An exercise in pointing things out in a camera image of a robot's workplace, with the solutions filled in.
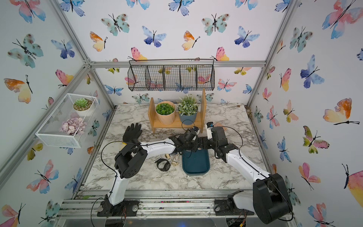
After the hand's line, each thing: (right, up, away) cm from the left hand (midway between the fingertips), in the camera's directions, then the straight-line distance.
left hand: (200, 143), depth 93 cm
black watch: (-21, -13, -7) cm, 25 cm away
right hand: (+3, +5, -7) cm, 9 cm away
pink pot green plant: (-22, +20, 0) cm, 30 cm away
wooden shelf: (+1, +13, +8) cm, 16 cm away
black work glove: (-48, +4, +8) cm, 49 cm away
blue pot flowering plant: (-8, +23, -4) cm, 25 cm away
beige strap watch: (-21, -7, -2) cm, 22 cm away
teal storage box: (-3, -11, -7) cm, 14 cm away
